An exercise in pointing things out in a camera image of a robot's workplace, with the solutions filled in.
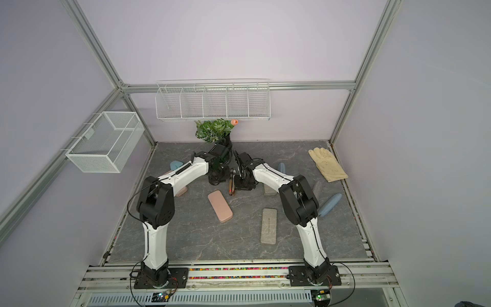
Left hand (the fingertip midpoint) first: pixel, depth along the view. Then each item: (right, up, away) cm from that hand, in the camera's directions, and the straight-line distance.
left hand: (226, 179), depth 94 cm
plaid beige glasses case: (+3, -1, +1) cm, 3 cm away
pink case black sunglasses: (-3, -13, -3) cm, 13 cm away
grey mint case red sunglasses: (+20, -20, -9) cm, 30 cm away
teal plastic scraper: (-31, +7, +15) cm, 35 cm away
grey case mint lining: (+21, -6, +2) cm, 22 cm away
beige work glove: (+56, +7, +15) cm, 59 cm away
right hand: (+5, -4, +2) cm, 7 cm away
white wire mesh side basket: (-51, +17, -10) cm, 55 cm away
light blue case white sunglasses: (+29, +5, +8) cm, 31 cm away
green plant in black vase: (-5, +24, -3) cm, 24 cm away
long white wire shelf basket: (-8, +41, +4) cm, 42 cm away
